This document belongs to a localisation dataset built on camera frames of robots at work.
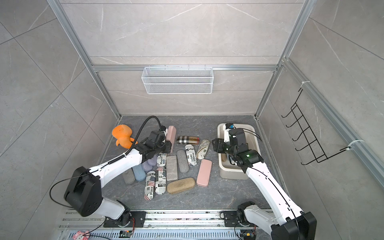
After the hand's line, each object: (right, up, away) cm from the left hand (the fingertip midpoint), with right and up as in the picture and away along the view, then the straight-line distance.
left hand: (172, 142), depth 87 cm
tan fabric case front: (+6, -23, -6) cm, 25 cm away
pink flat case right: (+19, -19, 0) cm, 27 cm away
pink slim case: (-1, +4, 0) cm, 4 cm away
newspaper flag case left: (-12, -24, -6) cm, 27 cm away
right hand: (+26, +1, -10) cm, 28 cm away
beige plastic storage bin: (+30, -13, -14) cm, 36 cm away
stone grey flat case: (0, -15, +1) cm, 15 cm away
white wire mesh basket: (+2, +41, +13) cm, 44 cm away
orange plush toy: (-36, +5, +14) cm, 39 cm away
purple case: (-15, -15, 0) cm, 21 cm away
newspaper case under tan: (-7, -11, +4) cm, 14 cm away
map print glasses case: (+19, -5, +8) cm, 21 cm away
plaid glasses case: (+9, 0, +14) cm, 16 cm away
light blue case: (-19, -18, -1) cm, 26 cm away
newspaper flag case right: (-6, -24, -6) cm, 25 cm away
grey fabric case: (+6, -12, +3) cm, 14 cm away
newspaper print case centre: (+11, -9, +6) cm, 15 cm away
